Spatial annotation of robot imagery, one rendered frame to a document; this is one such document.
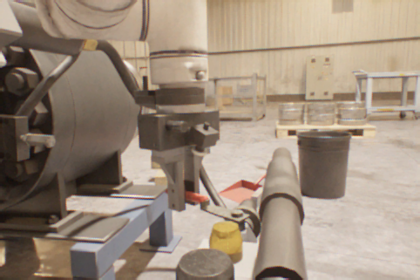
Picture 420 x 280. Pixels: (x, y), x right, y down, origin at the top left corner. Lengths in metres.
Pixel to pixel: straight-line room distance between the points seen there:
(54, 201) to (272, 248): 0.93
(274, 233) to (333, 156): 1.76
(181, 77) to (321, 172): 1.57
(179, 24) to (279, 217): 0.32
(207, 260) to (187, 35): 0.30
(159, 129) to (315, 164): 1.57
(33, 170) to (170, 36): 0.61
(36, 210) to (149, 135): 0.71
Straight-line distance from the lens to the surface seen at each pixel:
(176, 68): 0.45
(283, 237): 0.18
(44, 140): 0.61
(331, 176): 1.96
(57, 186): 1.03
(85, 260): 0.94
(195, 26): 0.46
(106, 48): 0.91
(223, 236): 0.35
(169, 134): 0.45
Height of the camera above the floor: 0.64
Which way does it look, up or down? 9 degrees down
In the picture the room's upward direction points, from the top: 2 degrees counter-clockwise
